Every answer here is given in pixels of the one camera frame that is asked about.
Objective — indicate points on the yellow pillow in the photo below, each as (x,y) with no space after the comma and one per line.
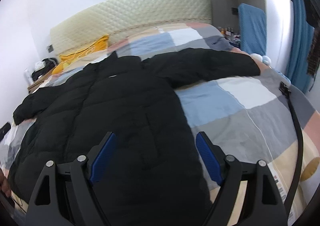
(68,59)

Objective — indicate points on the plaid patchwork duvet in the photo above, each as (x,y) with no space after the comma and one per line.
(246,117)

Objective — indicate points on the white plush toy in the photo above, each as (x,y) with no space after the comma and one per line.
(264,59)

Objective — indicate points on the wooden nightstand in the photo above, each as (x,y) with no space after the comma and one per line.
(35,85)

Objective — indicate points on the blue curtain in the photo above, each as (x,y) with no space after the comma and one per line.
(297,65)

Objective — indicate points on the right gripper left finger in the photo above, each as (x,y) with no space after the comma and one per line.
(63,193)

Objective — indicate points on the cream quilted headboard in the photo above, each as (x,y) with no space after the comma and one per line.
(120,19)

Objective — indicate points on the black puffer jacket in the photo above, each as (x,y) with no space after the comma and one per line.
(154,176)

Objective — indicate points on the black bag on nightstand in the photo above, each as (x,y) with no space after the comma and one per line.
(43,67)

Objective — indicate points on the blue towel covered chair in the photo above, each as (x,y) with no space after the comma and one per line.
(253,34)

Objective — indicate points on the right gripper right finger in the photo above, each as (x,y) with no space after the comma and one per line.
(262,202)

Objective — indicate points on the person's left hand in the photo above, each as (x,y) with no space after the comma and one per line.
(5,187)

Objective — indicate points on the black wall socket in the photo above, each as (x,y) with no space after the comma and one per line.
(50,48)

